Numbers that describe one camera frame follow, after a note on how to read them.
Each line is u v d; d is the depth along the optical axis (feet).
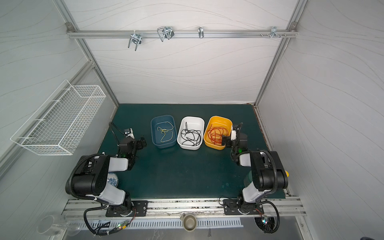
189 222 2.27
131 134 2.74
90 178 1.49
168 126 3.46
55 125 2.18
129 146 2.38
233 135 2.76
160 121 3.53
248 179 2.41
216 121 3.53
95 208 2.02
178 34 2.63
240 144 2.39
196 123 3.50
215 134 3.33
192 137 3.29
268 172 1.49
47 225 1.82
